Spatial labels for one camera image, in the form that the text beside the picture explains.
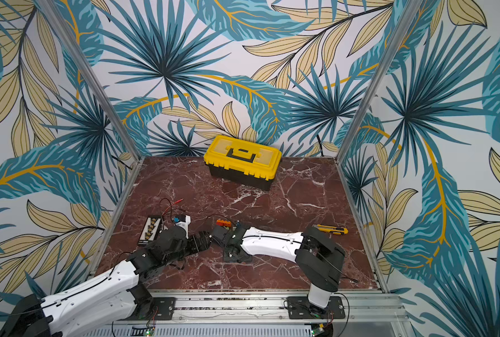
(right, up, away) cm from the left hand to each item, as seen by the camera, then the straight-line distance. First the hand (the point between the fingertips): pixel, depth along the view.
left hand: (206, 241), depth 80 cm
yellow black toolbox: (+14, +32, +15) cm, 38 cm away
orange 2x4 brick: (+4, +4, +12) cm, 14 cm away
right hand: (+10, -7, +3) cm, 12 cm away
